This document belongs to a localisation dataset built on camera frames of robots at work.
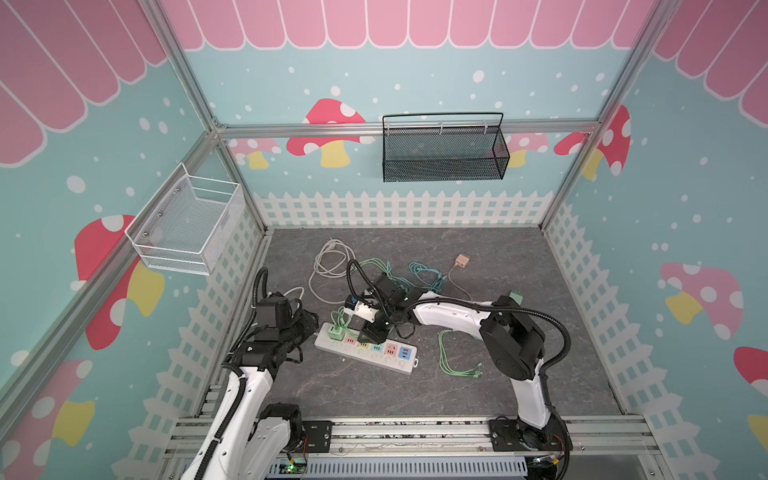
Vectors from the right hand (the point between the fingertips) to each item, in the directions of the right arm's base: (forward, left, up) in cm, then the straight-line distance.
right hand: (361, 331), depth 87 cm
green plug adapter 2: (+14, -51, -4) cm, 53 cm away
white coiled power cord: (+32, +13, -6) cm, 35 cm away
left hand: (-1, +12, +7) cm, 14 cm away
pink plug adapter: (+29, -35, -4) cm, 45 cm away
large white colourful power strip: (-6, -8, -3) cm, 11 cm away
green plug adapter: (-1, +7, +2) cm, 7 cm away
